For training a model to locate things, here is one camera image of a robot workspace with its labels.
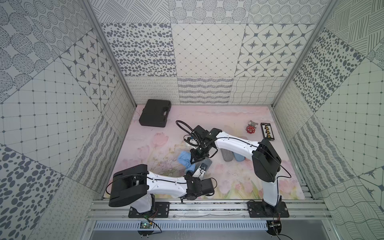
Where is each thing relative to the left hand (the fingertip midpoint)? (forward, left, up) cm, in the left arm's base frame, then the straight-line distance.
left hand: (199, 182), depth 81 cm
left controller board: (-19, +26, -4) cm, 33 cm away
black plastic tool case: (+49, +34, +3) cm, 60 cm away
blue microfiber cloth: (+10, +9, +8) cm, 15 cm away
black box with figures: (+36, -48, -1) cm, 60 cm away
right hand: (+9, +3, +6) cm, 11 cm away
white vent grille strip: (-20, +7, -2) cm, 21 cm away
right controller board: (-19, -37, -5) cm, 42 cm away
